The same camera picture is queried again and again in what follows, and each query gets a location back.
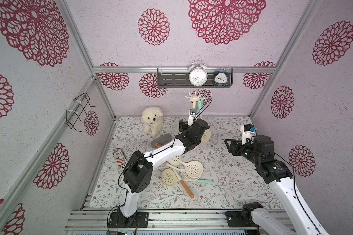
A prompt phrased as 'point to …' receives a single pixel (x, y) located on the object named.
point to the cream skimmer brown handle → (192, 169)
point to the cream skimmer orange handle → (175, 161)
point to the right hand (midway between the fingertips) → (228, 139)
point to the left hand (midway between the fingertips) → (191, 120)
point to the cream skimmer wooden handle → (170, 177)
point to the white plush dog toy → (151, 117)
